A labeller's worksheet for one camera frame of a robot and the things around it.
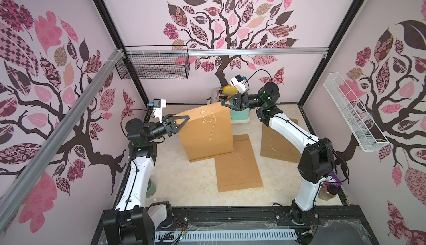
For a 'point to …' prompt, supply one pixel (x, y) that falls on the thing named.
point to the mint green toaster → (238, 117)
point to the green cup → (151, 189)
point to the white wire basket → (367, 134)
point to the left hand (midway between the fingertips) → (187, 120)
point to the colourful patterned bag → (337, 183)
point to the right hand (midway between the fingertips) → (222, 106)
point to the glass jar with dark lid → (327, 192)
